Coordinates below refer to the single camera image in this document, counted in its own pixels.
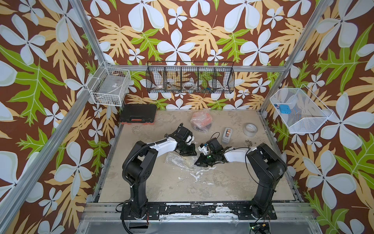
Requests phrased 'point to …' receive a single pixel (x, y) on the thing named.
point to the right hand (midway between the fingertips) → (194, 163)
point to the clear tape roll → (250, 129)
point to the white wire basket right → (300, 112)
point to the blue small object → (285, 108)
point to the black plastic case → (138, 113)
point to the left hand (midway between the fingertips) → (197, 152)
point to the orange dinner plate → (201, 120)
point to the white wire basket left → (109, 85)
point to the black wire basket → (190, 77)
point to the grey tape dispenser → (227, 135)
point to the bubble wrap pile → (185, 163)
